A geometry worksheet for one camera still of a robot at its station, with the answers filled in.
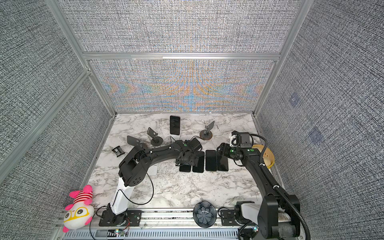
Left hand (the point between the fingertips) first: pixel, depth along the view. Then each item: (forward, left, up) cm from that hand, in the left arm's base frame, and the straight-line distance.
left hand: (189, 162), depth 94 cm
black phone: (-4, -6, 0) cm, 7 cm away
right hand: (+1, -19, +13) cm, 23 cm away
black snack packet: (+10, +46, +2) cm, 47 cm away
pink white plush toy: (-27, +52, +7) cm, 59 cm away
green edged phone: (-4, +3, +1) cm, 5 cm away
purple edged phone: (+22, +8, +13) cm, 27 cm away
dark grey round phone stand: (+17, +22, +1) cm, 27 cm away
